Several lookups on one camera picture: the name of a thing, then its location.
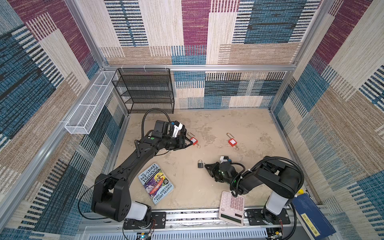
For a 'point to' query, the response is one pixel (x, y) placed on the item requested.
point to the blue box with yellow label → (318, 225)
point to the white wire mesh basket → (82, 121)
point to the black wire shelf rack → (145, 90)
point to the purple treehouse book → (155, 183)
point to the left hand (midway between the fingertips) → (189, 141)
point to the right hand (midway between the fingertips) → (203, 167)
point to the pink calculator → (231, 208)
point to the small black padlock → (200, 164)
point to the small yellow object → (301, 191)
